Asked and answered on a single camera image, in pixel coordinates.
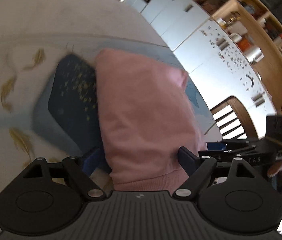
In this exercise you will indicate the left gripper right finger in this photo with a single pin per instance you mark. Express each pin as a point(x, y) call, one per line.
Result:
point(199, 170)

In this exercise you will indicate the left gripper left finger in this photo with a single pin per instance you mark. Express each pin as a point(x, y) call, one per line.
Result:
point(77, 171)

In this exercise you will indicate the pink sweater with striped collar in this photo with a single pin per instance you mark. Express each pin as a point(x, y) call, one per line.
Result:
point(145, 116)

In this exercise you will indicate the person's right hand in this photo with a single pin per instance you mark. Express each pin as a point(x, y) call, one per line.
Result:
point(275, 170)

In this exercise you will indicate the dark blue storage bag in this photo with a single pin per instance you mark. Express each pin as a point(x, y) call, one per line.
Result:
point(66, 113)

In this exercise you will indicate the wooden open shelf unit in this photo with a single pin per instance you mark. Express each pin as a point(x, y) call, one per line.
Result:
point(263, 27)

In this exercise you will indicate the white cabinet wall unit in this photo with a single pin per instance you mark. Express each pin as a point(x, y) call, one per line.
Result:
point(214, 62)

